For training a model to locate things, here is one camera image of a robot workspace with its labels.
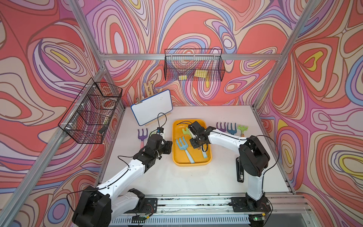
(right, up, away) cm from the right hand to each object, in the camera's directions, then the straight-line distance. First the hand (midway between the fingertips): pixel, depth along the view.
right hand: (196, 145), depth 93 cm
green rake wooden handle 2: (-6, +9, +1) cm, 11 cm away
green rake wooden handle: (+36, +10, +11) cm, 39 cm away
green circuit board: (-32, -33, -22) cm, 51 cm away
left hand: (-17, +4, -10) cm, 20 cm away
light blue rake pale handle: (+5, -5, -3) cm, 8 cm away
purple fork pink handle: (+20, +10, +12) cm, 25 cm away
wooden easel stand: (-31, +35, -3) cm, 47 cm away
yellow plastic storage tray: (-9, -6, -1) cm, 11 cm away
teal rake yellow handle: (+28, +8, +11) cm, 31 cm away
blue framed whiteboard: (-29, +25, -2) cm, 39 cm away
